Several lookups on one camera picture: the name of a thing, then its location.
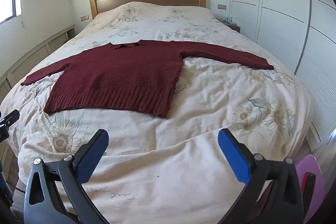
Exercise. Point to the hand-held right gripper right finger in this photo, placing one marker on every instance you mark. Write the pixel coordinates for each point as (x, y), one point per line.
(233, 157)

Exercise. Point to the beige low louvered cabinet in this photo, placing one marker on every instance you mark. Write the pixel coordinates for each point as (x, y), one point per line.
(31, 53)

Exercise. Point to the floral cream duvet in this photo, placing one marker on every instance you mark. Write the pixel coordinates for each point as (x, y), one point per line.
(210, 98)

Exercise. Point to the pink plastic object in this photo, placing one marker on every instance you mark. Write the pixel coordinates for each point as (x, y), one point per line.
(302, 169)

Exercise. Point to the white wardrobe doors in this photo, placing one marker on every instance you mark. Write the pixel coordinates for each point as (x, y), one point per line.
(283, 3)

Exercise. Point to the dark red knit sweater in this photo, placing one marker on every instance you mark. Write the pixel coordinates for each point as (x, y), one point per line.
(118, 74)

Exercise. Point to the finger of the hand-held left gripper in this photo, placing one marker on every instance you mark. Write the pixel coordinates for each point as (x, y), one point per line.
(10, 118)

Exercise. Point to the dark red object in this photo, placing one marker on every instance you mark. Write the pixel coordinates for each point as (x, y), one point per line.
(309, 190)

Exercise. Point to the beige wall switch plate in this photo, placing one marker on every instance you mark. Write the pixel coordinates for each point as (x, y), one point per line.
(221, 6)

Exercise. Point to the wall power socket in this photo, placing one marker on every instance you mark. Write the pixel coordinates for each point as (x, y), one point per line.
(84, 18)

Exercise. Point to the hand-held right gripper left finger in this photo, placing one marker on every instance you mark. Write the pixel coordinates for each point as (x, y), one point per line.
(94, 154)

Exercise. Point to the wooden nightstand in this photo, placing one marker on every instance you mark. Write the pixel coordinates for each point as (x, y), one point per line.
(234, 27)

